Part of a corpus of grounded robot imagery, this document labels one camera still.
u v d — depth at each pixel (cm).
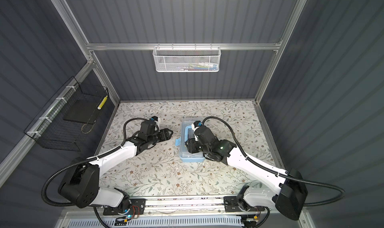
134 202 75
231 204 73
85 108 79
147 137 68
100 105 80
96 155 98
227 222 70
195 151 67
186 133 88
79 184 43
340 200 43
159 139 79
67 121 73
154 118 80
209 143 56
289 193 39
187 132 88
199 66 91
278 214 45
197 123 68
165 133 78
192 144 66
